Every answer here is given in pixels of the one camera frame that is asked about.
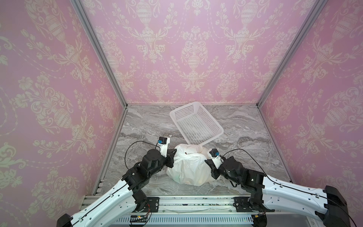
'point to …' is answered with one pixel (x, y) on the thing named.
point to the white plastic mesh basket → (196, 124)
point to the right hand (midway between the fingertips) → (206, 160)
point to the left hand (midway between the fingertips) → (177, 152)
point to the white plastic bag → (189, 166)
